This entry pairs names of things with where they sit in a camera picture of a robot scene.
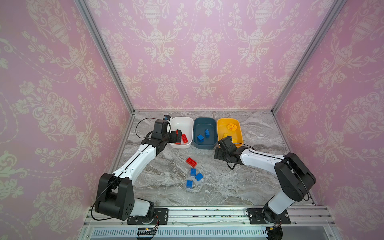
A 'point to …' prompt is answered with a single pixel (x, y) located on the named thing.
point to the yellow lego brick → (225, 135)
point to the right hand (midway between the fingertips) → (220, 154)
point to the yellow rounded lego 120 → (232, 126)
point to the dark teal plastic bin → (200, 124)
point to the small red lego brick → (177, 143)
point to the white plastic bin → (186, 125)
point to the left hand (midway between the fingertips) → (175, 132)
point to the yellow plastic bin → (221, 128)
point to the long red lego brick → (177, 132)
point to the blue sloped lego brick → (199, 176)
